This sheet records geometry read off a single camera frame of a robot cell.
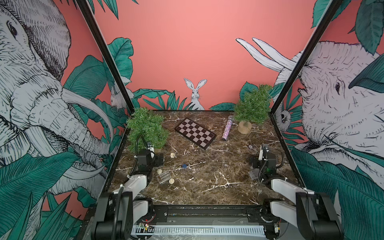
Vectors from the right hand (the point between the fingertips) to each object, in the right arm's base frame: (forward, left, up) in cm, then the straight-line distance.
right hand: (258, 152), depth 91 cm
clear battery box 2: (-12, +5, -3) cm, 14 cm away
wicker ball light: (-11, +61, -4) cm, 62 cm away
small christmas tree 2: (+20, +4, +20) cm, 28 cm away
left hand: (-1, +65, +1) cm, 65 cm away
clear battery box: (-15, +58, -4) cm, 60 cm away
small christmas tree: (+3, +66, +25) cm, 71 cm away
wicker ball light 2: (-17, +53, -3) cm, 55 cm away
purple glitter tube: (+22, +16, -2) cm, 27 cm away
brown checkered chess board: (+14, +37, -2) cm, 39 cm away
